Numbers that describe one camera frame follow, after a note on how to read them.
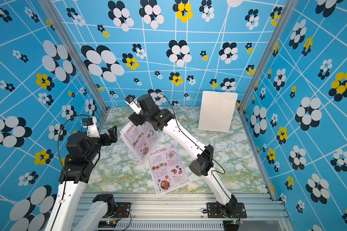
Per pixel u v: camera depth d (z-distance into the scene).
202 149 0.53
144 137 0.85
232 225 0.72
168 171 0.87
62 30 0.76
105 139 0.61
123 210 0.73
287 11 0.69
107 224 0.72
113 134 0.63
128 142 0.74
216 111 0.97
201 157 0.51
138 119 0.68
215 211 0.72
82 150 0.50
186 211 0.74
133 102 0.64
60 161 0.79
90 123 0.57
